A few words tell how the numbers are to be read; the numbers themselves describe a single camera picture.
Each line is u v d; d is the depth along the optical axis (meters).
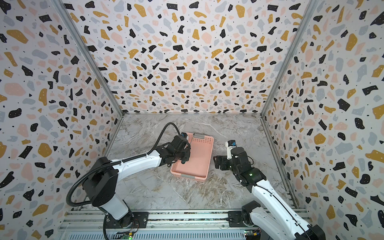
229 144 0.70
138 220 0.73
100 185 0.44
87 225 0.73
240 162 0.58
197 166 0.93
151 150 0.58
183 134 0.80
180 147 0.69
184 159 0.79
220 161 0.71
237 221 0.73
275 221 0.42
